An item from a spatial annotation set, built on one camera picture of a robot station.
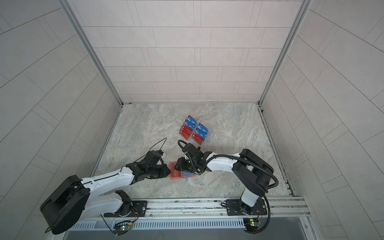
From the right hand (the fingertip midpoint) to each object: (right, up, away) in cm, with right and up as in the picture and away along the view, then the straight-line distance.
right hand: (176, 171), depth 81 cm
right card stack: (+13, +18, +10) cm, 25 cm away
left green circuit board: (-22, -20, -16) cm, 33 cm away
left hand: (-1, -1, +3) cm, 3 cm away
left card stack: (+5, +23, +15) cm, 28 cm away
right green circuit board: (+37, -20, -13) cm, 44 cm away
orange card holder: (0, -2, 0) cm, 2 cm away
